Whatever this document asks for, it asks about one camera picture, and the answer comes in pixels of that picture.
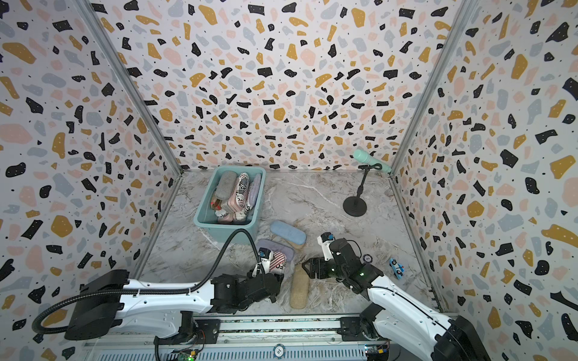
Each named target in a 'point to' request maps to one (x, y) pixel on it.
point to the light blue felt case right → (288, 232)
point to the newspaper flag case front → (277, 264)
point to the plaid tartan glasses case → (215, 203)
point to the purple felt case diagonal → (255, 188)
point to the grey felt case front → (226, 185)
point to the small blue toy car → (398, 269)
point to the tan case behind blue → (297, 247)
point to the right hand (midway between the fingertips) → (313, 265)
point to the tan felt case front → (299, 287)
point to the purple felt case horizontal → (275, 246)
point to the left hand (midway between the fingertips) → (285, 277)
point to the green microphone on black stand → (356, 206)
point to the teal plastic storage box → (244, 217)
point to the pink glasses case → (232, 207)
